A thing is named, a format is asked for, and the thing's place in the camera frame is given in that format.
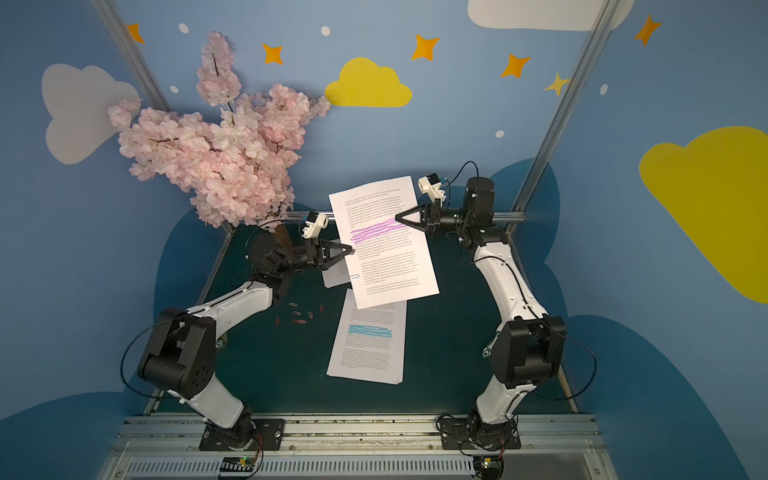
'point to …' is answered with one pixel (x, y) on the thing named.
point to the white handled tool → (487, 351)
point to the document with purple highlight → (392, 261)
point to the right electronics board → (489, 467)
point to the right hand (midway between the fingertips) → (403, 219)
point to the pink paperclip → (297, 313)
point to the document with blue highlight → (370, 342)
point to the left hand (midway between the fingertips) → (352, 248)
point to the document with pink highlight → (336, 274)
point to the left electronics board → (237, 464)
